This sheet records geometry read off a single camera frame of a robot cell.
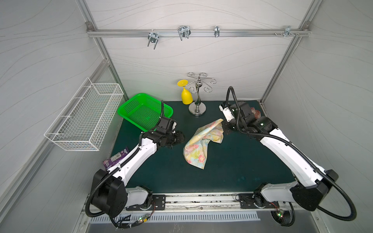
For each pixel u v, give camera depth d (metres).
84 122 0.69
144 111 1.14
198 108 1.15
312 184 0.39
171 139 0.68
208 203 0.75
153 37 0.79
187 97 1.02
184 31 0.77
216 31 0.78
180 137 0.70
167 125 0.63
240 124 0.53
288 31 0.76
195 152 0.87
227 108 0.63
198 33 0.79
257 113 1.10
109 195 0.39
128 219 0.71
